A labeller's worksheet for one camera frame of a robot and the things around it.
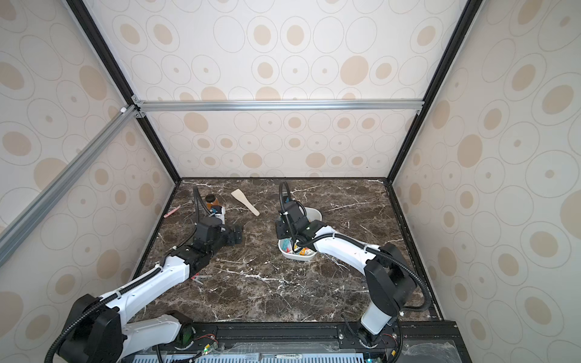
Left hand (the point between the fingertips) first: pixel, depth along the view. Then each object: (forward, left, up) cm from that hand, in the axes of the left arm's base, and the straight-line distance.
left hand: (239, 224), depth 85 cm
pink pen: (+16, +37, -14) cm, 43 cm away
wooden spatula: (+27, +7, -14) cm, 31 cm away
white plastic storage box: (-2, -17, -13) cm, 22 cm away
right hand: (+3, -19, -2) cm, 19 cm away
